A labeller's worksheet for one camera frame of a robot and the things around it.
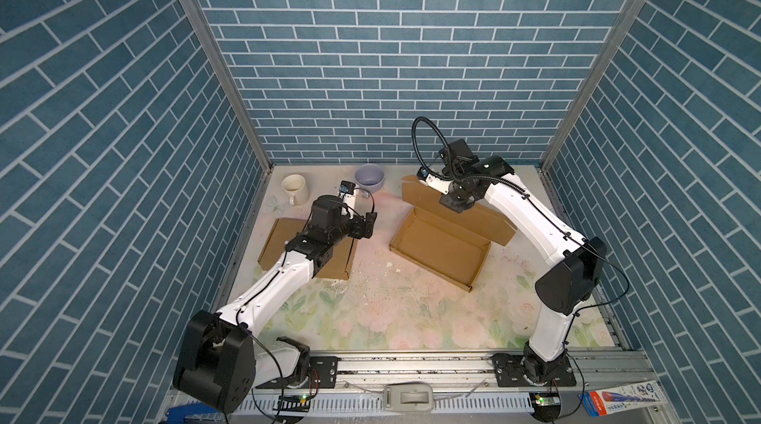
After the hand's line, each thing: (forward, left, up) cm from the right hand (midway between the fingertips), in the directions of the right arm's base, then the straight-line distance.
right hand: (449, 189), depth 84 cm
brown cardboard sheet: (-4, -2, -23) cm, 23 cm away
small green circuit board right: (-45, -26, -27) cm, 59 cm away
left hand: (-7, +24, -3) cm, 25 cm away
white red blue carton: (-46, -37, -22) cm, 63 cm away
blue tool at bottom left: (-56, +61, -19) cm, 85 cm away
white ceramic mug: (+8, +52, -13) cm, 54 cm away
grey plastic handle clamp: (-48, +9, -20) cm, 53 cm away
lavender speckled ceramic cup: (+20, +27, -18) cm, 38 cm away
